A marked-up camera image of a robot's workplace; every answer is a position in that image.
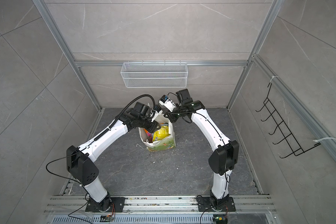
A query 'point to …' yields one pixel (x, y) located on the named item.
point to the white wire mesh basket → (154, 75)
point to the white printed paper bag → (167, 142)
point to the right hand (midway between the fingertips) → (167, 114)
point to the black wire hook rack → (295, 147)
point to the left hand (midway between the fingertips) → (160, 123)
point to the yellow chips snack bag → (162, 133)
